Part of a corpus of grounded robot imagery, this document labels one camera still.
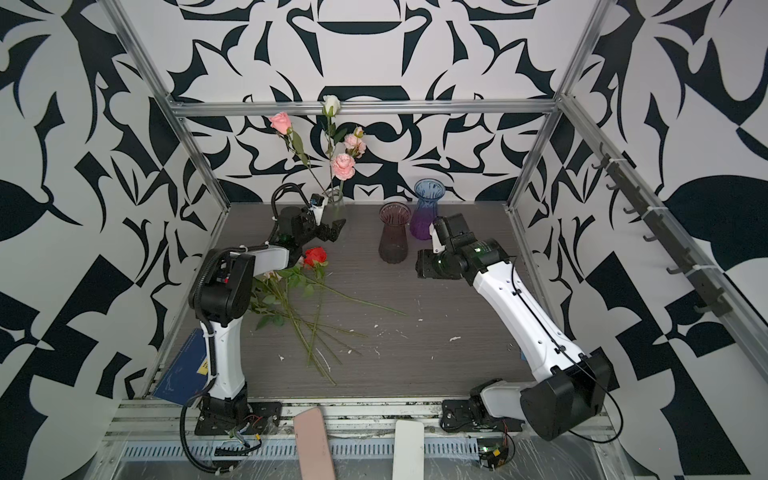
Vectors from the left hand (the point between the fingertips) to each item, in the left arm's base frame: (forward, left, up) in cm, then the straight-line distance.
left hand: (333, 206), depth 100 cm
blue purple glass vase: (+4, -31, +2) cm, 32 cm away
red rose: (-14, +6, -10) cm, 18 cm away
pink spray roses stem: (-2, -6, +18) cm, 19 cm away
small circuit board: (-66, -40, -15) cm, 79 cm away
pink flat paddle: (-64, +1, -12) cm, 65 cm away
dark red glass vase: (-9, -20, -10) cm, 24 cm away
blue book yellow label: (-46, +37, -14) cm, 61 cm away
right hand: (-28, -27, +7) cm, 40 cm away
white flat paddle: (-66, -20, -9) cm, 69 cm away
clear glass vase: (0, -1, +2) cm, 2 cm away
